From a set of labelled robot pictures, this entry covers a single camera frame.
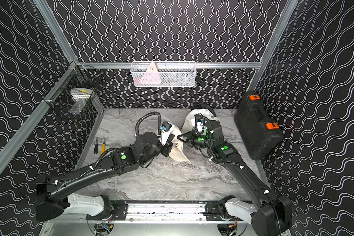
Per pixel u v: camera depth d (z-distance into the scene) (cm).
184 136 70
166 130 55
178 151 71
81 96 81
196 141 64
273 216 38
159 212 76
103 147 98
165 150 59
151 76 90
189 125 97
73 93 80
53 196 40
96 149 97
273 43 82
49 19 73
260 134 80
